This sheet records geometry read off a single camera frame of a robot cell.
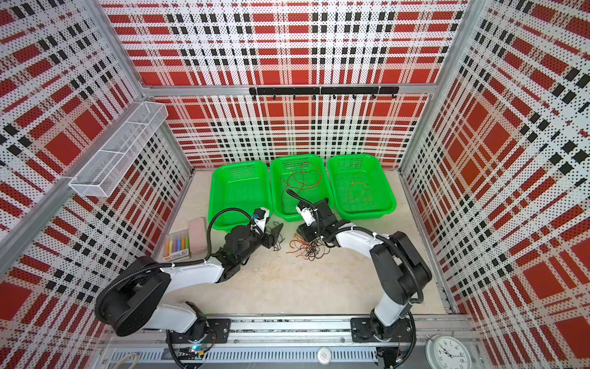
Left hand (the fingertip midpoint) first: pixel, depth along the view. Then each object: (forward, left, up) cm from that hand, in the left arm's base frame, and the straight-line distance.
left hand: (274, 223), depth 86 cm
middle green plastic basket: (+39, 0, -8) cm, 40 cm away
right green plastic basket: (+25, -38, -10) cm, 47 cm away
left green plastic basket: (+30, +20, -12) cm, 38 cm away
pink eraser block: (+1, +34, -12) cm, 36 cm away
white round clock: (-40, -52, -8) cm, 66 cm away
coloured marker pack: (-3, +42, -12) cm, 43 cm away
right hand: (+1, -11, -6) cm, 12 cm away
